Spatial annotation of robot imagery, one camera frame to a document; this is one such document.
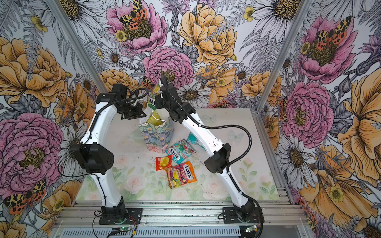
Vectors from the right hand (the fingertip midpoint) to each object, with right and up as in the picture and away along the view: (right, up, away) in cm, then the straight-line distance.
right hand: (159, 99), depth 81 cm
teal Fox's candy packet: (+18, -24, +19) cm, 35 cm away
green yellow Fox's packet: (-5, -1, +2) cm, 5 cm away
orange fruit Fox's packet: (+12, -42, +4) cm, 44 cm away
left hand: (-9, -11, +4) cm, 15 cm away
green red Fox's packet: (+10, -30, +13) cm, 35 cm away
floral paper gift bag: (-1, -16, 0) cm, 16 cm away
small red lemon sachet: (0, -37, +11) cm, 39 cm away
